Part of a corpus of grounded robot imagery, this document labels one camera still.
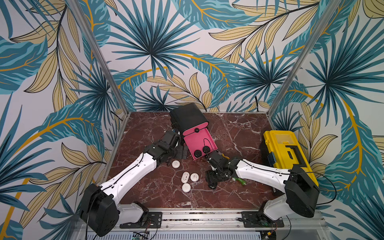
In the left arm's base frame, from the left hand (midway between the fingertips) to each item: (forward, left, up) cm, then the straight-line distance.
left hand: (179, 152), depth 81 cm
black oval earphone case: (-13, -19, -13) cm, 27 cm away
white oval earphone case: (-9, -3, -13) cm, 16 cm away
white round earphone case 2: (-9, -9, -13) cm, 18 cm away
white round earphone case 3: (-14, -4, -14) cm, 20 cm away
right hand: (-10, -18, -11) cm, 23 cm away
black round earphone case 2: (+5, -11, -10) cm, 16 cm away
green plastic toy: (-11, -36, -13) cm, 40 cm away
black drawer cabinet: (+30, -2, -5) cm, 30 cm away
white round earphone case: (-1, +2, -13) cm, 13 cm away
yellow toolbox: (-3, -53, +2) cm, 53 cm away
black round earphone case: (+8, -16, -10) cm, 21 cm away
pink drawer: (+16, -10, 0) cm, 19 cm away
